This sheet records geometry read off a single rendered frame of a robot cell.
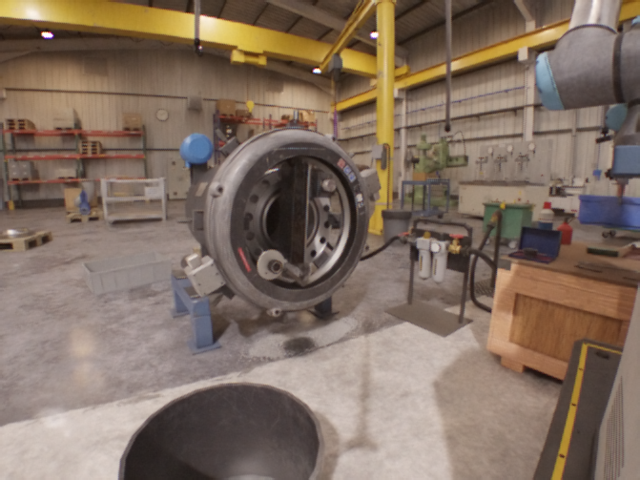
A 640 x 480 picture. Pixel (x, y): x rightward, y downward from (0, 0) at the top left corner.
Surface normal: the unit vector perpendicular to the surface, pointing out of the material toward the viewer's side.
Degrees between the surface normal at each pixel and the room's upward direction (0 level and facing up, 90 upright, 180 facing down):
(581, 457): 0
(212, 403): 87
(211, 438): 87
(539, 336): 90
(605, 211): 90
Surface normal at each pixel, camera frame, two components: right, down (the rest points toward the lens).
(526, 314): -0.81, 0.11
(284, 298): 0.59, 0.15
